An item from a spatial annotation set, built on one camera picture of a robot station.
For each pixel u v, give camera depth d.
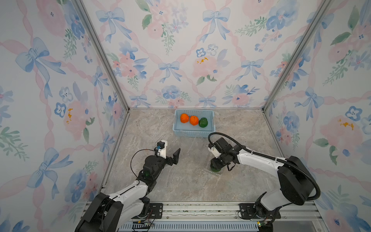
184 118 1.07
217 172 0.86
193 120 1.07
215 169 0.89
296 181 0.44
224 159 0.74
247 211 0.73
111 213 0.42
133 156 0.66
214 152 0.81
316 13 0.72
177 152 0.77
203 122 1.07
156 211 0.75
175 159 0.75
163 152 0.72
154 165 0.64
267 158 0.52
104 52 0.86
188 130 1.09
